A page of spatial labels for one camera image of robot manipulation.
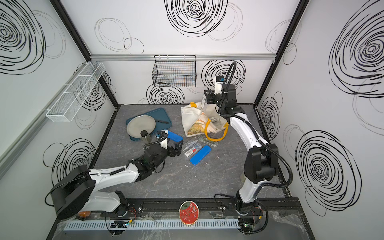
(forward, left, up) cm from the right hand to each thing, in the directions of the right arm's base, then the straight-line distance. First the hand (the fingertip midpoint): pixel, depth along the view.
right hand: (207, 90), depth 81 cm
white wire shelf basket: (-16, +70, +1) cm, 71 cm away
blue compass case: (-23, +4, -33) cm, 40 cm away
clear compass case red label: (-3, +2, -6) cm, 7 cm away
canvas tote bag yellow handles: (-6, +5, -21) cm, 22 cm away
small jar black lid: (-16, +37, -25) cm, 48 cm away
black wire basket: (+45, +25, -17) cm, 54 cm away
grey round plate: (+1, +48, -32) cm, 58 cm away
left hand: (-21, +16, -18) cm, 32 cm away
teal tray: (-13, +47, -31) cm, 58 cm away
